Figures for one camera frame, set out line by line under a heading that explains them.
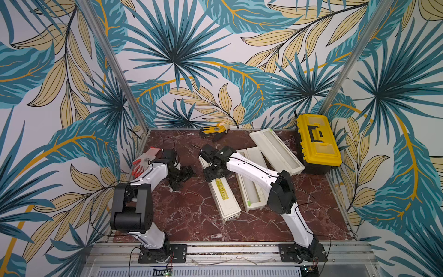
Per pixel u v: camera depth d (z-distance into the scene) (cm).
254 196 82
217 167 63
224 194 80
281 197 53
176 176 78
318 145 90
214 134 116
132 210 46
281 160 97
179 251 73
